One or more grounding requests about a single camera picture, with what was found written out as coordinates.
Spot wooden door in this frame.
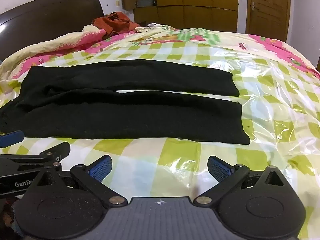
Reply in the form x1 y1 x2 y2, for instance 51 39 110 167
245 0 292 42

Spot rust red garment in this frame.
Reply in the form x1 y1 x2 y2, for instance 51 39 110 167
92 12 140 40

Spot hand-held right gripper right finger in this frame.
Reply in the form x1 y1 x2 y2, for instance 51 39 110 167
193 155 297 207

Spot checkered printed quilt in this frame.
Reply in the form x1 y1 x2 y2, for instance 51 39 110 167
0 24 320 240

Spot dark brown headboard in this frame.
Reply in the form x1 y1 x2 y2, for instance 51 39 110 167
0 0 104 61

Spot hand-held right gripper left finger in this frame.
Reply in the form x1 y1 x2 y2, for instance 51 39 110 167
25 154 128 207

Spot wooden wardrobe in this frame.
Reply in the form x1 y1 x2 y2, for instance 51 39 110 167
119 0 239 33

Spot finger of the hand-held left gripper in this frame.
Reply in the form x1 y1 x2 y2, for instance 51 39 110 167
0 142 71 168
0 130 25 147

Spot black pants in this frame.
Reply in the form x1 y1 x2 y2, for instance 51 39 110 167
0 59 251 146

